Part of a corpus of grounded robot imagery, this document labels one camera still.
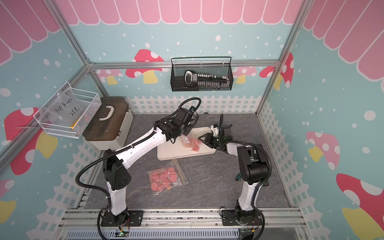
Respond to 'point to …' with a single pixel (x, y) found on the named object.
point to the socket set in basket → (207, 81)
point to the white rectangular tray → (167, 150)
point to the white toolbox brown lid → (112, 127)
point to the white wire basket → (89, 101)
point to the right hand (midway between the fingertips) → (200, 139)
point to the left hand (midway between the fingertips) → (184, 124)
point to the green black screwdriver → (238, 177)
